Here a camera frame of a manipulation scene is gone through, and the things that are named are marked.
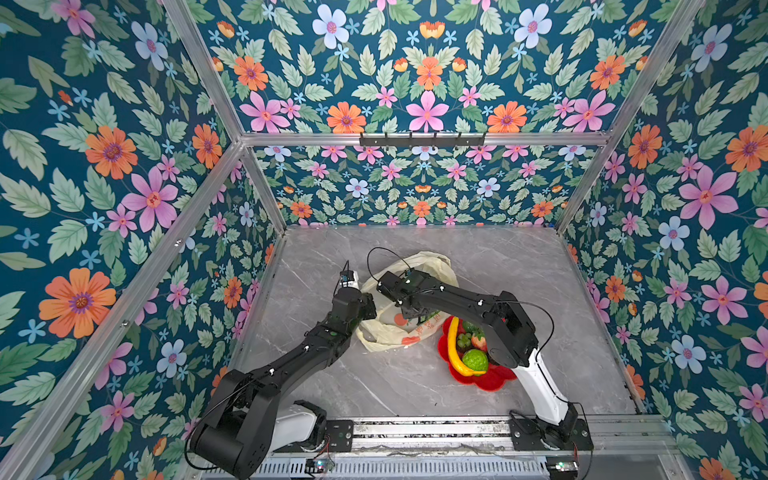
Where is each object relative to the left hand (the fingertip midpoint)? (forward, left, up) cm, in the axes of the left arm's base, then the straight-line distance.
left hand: (374, 287), depth 86 cm
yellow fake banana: (-19, -22, -9) cm, 31 cm away
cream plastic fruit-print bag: (-10, -4, -8) cm, 13 cm away
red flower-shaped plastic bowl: (-25, -31, -10) cm, 41 cm away
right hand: (-1, -14, -10) cm, 17 cm away
